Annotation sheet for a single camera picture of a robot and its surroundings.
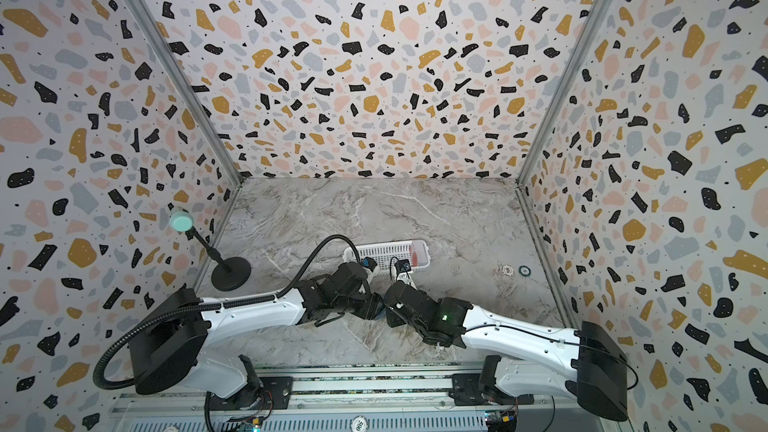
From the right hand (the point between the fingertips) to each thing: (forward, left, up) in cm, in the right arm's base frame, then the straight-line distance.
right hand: (387, 298), depth 76 cm
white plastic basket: (+19, -8, -9) cm, 22 cm away
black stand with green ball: (+12, +50, -11) cm, 53 cm away
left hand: (+2, +1, -5) cm, 6 cm away
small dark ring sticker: (+16, -44, -15) cm, 49 cm away
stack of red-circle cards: (+19, -7, -12) cm, 23 cm away
